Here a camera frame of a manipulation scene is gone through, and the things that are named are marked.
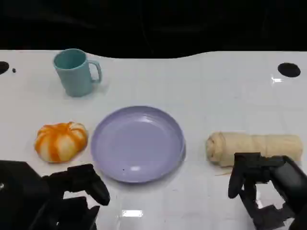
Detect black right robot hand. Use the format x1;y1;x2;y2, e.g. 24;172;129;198
227;151;307;230

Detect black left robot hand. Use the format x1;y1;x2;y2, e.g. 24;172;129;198
28;163;111;230

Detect beige towel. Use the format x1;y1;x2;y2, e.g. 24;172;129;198
205;131;304;169

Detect orange and white bread roll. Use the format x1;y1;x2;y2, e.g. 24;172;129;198
34;121;89;164

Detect lilac plate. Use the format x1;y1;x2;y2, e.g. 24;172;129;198
90;105;186;184

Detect pale green mug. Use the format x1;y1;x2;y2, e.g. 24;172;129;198
53;48;103;98

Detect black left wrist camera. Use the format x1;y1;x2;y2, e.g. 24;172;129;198
0;160;50;230

